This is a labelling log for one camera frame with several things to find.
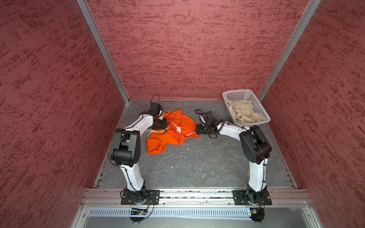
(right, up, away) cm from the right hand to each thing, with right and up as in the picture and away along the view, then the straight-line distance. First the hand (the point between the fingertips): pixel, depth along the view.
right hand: (199, 132), depth 99 cm
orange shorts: (-14, +4, +1) cm, 15 cm away
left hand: (-24, +4, -3) cm, 24 cm away
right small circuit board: (+28, -38, -28) cm, 55 cm away
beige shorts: (+36, +14, +10) cm, 40 cm away
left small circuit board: (-35, -38, -26) cm, 58 cm away
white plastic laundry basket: (+42, +30, +18) cm, 54 cm away
